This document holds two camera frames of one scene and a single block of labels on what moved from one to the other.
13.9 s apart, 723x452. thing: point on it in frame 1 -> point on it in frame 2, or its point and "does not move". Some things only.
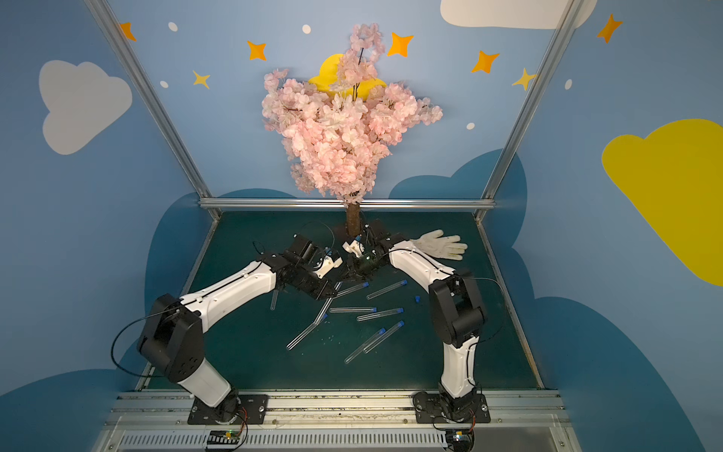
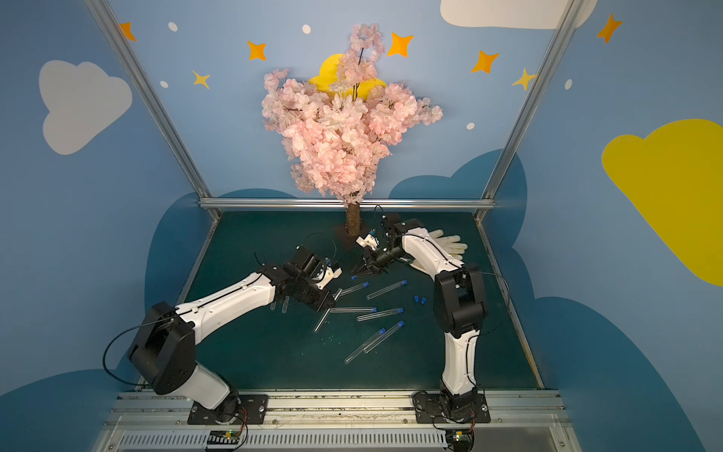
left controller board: (223, 439) does not move
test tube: (379, 314) does not move
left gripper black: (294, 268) -> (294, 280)
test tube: (386, 289) does not move
